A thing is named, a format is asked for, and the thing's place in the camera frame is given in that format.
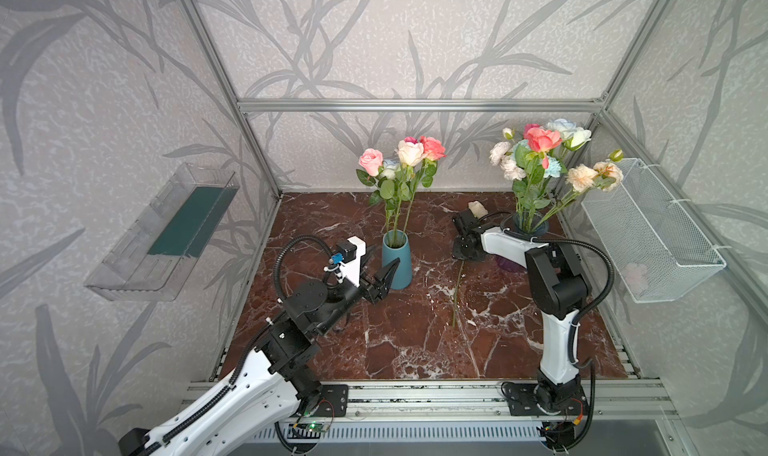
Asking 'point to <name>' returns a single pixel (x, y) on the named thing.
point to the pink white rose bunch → (479, 209)
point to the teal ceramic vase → (395, 245)
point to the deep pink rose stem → (411, 139)
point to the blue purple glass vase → (530, 223)
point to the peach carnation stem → (502, 154)
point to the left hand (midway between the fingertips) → (392, 247)
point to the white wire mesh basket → (658, 252)
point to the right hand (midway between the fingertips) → (462, 245)
